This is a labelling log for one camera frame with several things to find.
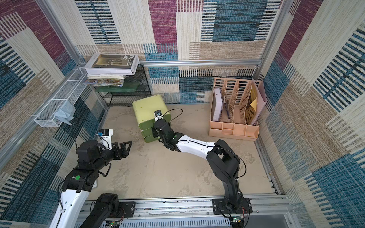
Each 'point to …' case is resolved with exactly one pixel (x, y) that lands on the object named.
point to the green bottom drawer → (150, 138)
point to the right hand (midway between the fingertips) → (155, 122)
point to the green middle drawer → (147, 132)
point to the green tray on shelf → (126, 87)
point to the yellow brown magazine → (251, 108)
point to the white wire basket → (69, 91)
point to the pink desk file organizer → (235, 108)
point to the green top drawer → (149, 124)
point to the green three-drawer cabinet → (144, 109)
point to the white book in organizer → (218, 105)
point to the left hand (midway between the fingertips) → (124, 142)
